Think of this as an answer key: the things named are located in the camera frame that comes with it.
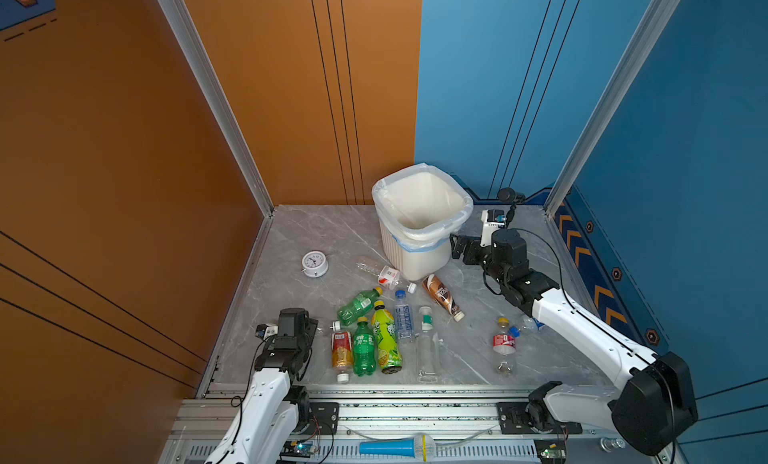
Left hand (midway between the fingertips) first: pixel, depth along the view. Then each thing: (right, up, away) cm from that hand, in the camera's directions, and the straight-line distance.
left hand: (310, 322), depth 87 cm
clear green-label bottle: (+34, -6, -4) cm, 35 cm away
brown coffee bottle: (+38, +9, +4) cm, 39 cm away
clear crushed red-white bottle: (+22, +13, +7) cm, 27 cm away
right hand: (+43, +25, -6) cm, 50 cm away
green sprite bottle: (+16, -6, -5) cm, 18 cm away
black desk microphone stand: (+56, +37, -6) cm, 67 cm away
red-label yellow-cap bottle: (+55, -5, -6) cm, 55 cm away
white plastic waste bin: (+33, +35, +11) cm, 49 cm away
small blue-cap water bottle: (+27, +1, -2) cm, 28 cm away
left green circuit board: (+2, -25, -16) cm, 30 cm away
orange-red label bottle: (+10, -6, -8) cm, 14 cm away
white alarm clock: (-2, +16, +13) cm, 20 cm away
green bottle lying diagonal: (+14, +5, +1) cm, 15 cm away
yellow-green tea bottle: (+22, -1, -4) cm, 22 cm away
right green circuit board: (+62, -26, -16) cm, 69 cm away
